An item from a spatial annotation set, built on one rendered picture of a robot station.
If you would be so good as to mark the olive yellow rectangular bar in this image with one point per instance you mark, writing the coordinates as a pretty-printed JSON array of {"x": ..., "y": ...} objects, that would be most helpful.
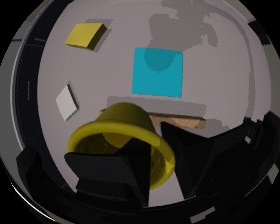
[{"x": 86, "y": 35}]

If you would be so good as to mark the olive yellow cup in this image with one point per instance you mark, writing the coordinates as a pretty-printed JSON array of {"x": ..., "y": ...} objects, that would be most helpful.
[{"x": 114, "y": 128}]

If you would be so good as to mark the brown rectangular bar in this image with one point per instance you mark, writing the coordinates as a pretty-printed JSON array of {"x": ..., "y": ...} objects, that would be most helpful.
[{"x": 190, "y": 122}]

